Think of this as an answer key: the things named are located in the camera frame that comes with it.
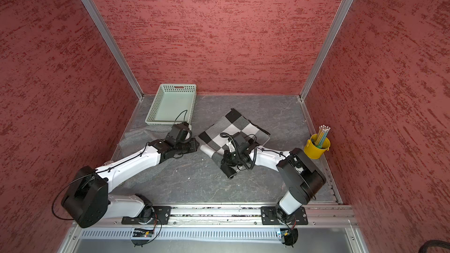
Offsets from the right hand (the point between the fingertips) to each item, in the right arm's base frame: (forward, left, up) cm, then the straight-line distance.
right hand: (221, 165), depth 87 cm
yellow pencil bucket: (+6, -48, +7) cm, 49 cm away
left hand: (+7, +12, +7) cm, 15 cm away
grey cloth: (-5, +32, -2) cm, 33 cm away
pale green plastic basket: (+47, +34, -4) cm, 58 cm away
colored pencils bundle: (+10, -51, +11) cm, 53 cm away
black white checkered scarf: (+16, +4, -2) cm, 16 cm away
